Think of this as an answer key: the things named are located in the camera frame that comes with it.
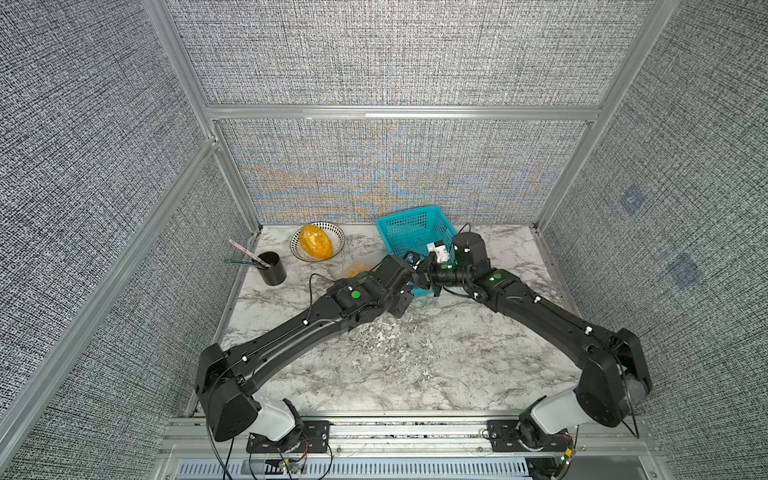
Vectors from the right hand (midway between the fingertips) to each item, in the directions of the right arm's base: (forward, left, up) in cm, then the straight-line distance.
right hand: (398, 265), depth 73 cm
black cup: (+14, +40, -25) cm, 49 cm away
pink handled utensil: (+16, +46, -16) cm, 52 cm away
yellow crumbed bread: (+26, +28, -21) cm, 44 cm away
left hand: (-4, -2, -4) cm, 6 cm away
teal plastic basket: (+36, -9, -27) cm, 46 cm away
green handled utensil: (+12, +47, -14) cm, 50 cm away
